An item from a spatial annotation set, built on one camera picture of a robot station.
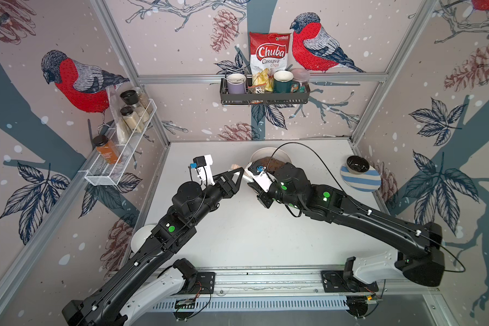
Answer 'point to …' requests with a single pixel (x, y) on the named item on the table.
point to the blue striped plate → (369, 181)
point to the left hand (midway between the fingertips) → (243, 168)
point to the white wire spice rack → (104, 169)
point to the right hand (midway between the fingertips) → (250, 180)
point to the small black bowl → (357, 164)
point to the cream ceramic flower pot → (272, 157)
